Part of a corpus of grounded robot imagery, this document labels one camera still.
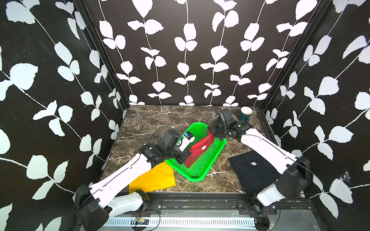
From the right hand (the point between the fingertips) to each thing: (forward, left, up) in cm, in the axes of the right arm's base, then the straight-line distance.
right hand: (206, 126), depth 81 cm
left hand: (-15, +9, -2) cm, 17 cm away
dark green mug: (+22, -31, -12) cm, 40 cm away
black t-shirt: (-19, -29, -20) cm, 40 cm away
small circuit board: (-43, +34, -21) cm, 59 cm away
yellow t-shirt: (-23, +27, -20) cm, 40 cm away
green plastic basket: (-14, +1, -22) cm, 26 cm away
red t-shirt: (-13, +5, -3) cm, 14 cm away
